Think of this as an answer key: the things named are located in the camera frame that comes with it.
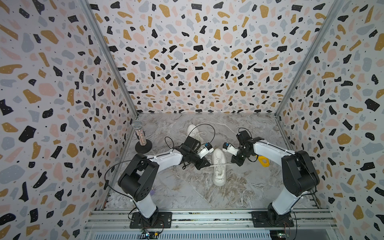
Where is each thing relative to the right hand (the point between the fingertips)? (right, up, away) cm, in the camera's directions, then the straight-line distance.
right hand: (234, 158), depth 93 cm
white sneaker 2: (-27, +17, +15) cm, 35 cm away
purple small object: (-47, -16, -12) cm, 51 cm away
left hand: (-15, -1, -6) cm, 17 cm away
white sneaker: (-10, -2, -3) cm, 10 cm away
